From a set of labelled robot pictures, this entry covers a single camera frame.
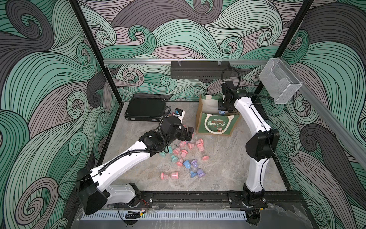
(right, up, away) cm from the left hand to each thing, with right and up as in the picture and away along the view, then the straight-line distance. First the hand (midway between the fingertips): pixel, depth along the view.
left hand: (186, 125), depth 72 cm
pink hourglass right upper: (+10, -13, +21) cm, 26 cm away
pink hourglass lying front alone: (-7, -29, +7) cm, 31 cm away
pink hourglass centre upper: (-1, -14, +20) cm, 25 cm away
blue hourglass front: (+25, +7, +21) cm, 33 cm away
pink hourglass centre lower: (-1, -19, +16) cm, 25 cm away
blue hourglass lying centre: (+1, -25, +11) cm, 27 cm away
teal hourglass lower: (-7, -22, +13) cm, 26 cm away
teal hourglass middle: (-14, -20, +15) cm, 29 cm away
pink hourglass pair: (+11, -17, +19) cm, 28 cm away
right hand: (+24, +10, +17) cm, 31 cm away
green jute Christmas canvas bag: (+16, +1, +18) cm, 24 cm away
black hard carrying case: (-31, +9, +39) cm, 51 cm away
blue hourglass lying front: (+4, -29, +7) cm, 30 cm away
